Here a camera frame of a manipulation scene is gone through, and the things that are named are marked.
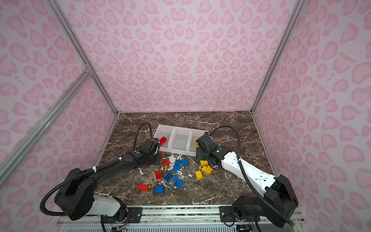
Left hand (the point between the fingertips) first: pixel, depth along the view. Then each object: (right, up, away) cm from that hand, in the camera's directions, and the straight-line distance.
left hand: (159, 156), depth 88 cm
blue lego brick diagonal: (+6, -12, -2) cm, 13 cm away
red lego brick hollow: (0, -10, -2) cm, 10 cm away
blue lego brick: (+15, -4, +4) cm, 16 cm away
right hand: (+25, +4, -6) cm, 26 cm away
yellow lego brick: (+21, +11, -23) cm, 33 cm away
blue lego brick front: (+2, -16, -8) cm, 18 cm away
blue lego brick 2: (+10, -8, +2) cm, 13 cm away
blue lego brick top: (+11, -4, +2) cm, 12 cm away
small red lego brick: (+3, -5, +5) cm, 8 cm away
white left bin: (+1, +14, +22) cm, 26 cm away
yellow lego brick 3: (+24, -10, -4) cm, 26 cm away
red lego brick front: (-9, -16, -6) cm, 19 cm away
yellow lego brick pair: (+29, -8, 0) cm, 30 cm away
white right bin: (+20, +13, +10) cm, 26 cm away
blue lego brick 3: (+13, -15, -5) cm, 20 cm away
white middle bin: (+11, +9, +13) cm, 19 cm away
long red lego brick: (0, +8, +12) cm, 15 cm away
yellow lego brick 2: (+27, -4, +2) cm, 28 cm away
